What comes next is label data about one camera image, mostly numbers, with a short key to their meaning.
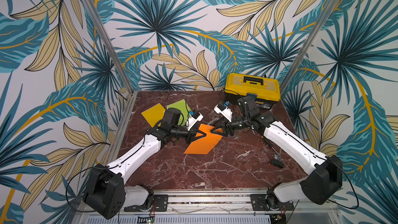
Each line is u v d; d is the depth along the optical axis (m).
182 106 1.13
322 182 0.40
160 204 0.73
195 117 0.67
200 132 0.72
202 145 0.75
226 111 0.65
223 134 0.66
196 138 0.72
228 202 0.75
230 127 0.65
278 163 0.85
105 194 0.40
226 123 0.64
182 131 0.66
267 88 0.98
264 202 0.71
